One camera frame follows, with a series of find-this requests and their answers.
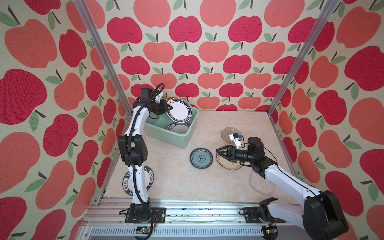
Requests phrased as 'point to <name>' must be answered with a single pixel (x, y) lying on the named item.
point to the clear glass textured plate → (261, 184)
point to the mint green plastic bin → (157, 126)
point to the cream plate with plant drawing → (227, 163)
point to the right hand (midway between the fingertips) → (220, 151)
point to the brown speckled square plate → (226, 132)
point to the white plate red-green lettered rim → (179, 128)
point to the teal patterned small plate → (201, 158)
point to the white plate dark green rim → (181, 112)
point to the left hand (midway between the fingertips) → (174, 107)
